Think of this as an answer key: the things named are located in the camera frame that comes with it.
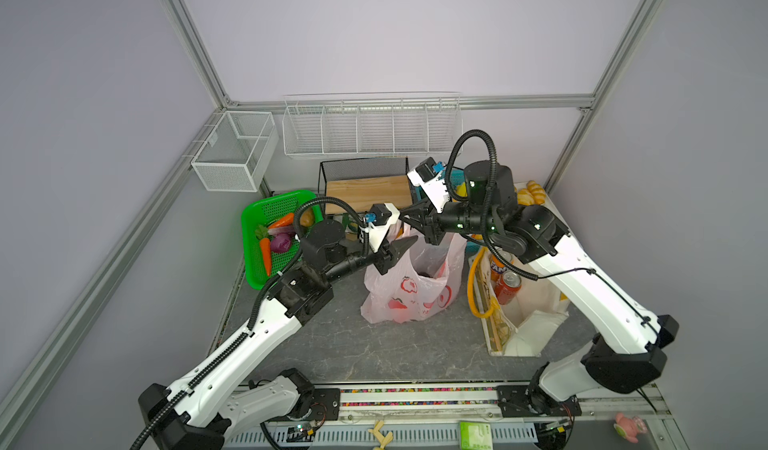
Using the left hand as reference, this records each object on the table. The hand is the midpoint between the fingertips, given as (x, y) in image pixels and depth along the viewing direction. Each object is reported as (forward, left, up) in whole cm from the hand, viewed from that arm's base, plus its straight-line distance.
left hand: (408, 234), depth 62 cm
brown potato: (+34, +33, -32) cm, 57 cm away
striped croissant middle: (+39, -50, -34) cm, 72 cm away
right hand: (+2, +2, +4) cm, 5 cm away
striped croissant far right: (+42, -56, -34) cm, 78 cm away
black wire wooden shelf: (+36, +11, -20) cm, 43 cm away
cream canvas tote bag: (-16, -23, -16) cm, 32 cm away
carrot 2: (+28, +48, -34) cm, 66 cm away
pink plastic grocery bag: (-5, -3, -12) cm, 13 cm away
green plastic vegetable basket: (+37, +50, -32) cm, 70 cm away
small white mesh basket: (+48, +54, -13) cm, 73 cm away
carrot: (+34, +41, -34) cm, 63 cm away
